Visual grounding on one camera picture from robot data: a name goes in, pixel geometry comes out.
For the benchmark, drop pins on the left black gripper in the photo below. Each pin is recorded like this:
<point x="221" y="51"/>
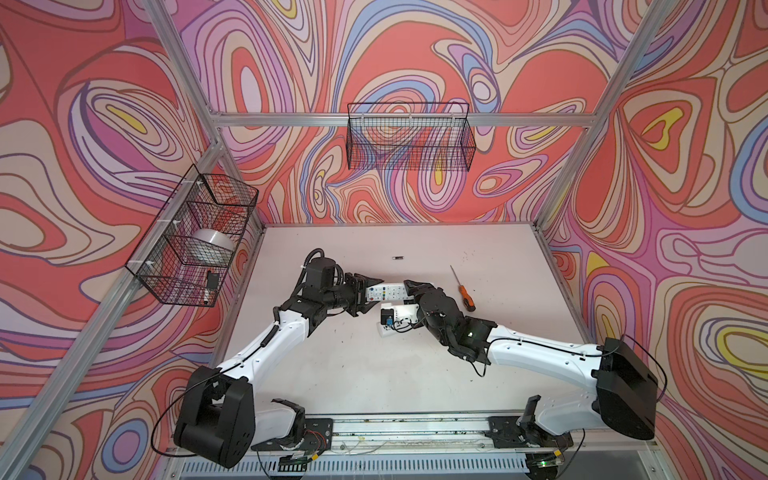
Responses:
<point x="356" y="285"/>

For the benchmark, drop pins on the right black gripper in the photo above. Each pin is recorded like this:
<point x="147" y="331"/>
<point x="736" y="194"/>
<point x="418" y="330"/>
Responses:
<point x="418" y="285"/>

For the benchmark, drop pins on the white remote control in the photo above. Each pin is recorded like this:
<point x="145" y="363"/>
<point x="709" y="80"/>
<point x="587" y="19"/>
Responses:
<point x="407" y="319"/>
<point x="387" y="292"/>

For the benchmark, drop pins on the orange black screwdriver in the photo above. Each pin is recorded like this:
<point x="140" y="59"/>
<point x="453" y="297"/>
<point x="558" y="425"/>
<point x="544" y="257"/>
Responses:
<point x="467" y="300"/>

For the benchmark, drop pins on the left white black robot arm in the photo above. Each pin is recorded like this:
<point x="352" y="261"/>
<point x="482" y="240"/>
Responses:
<point x="219" y="419"/>

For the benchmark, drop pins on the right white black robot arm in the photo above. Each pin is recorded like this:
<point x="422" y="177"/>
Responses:
<point x="614" y="387"/>

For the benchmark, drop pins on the small black item in basket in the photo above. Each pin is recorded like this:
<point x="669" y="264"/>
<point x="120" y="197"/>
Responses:
<point x="212" y="282"/>

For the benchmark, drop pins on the white tape roll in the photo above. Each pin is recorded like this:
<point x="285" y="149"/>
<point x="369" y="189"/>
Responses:
<point x="215" y="238"/>

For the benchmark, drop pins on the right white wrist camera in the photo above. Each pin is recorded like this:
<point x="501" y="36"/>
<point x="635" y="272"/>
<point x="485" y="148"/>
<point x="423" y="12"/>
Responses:
<point x="388" y="318"/>

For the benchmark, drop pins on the aluminium front rail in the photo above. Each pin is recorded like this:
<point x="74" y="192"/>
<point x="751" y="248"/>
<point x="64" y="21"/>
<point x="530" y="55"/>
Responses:
<point x="353" y="433"/>

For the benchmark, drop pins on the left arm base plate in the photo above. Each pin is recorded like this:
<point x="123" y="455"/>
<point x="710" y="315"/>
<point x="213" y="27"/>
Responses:
<point x="313" y="434"/>

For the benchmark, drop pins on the black wire basket back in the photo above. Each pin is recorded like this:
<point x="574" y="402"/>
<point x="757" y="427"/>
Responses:
<point x="409" y="136"/>

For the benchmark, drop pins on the black wire basket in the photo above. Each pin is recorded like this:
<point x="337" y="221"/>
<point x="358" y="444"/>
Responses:
<point x="168" y="262"/>
<point x="409" y="136"/>

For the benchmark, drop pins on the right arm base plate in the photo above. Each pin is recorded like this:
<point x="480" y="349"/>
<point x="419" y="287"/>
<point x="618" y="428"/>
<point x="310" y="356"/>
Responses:
<point x="512" y="432"/>

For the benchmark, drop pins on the black wire basket left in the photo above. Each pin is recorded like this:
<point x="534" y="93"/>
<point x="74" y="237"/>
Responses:
<point x="168" y="262"/>

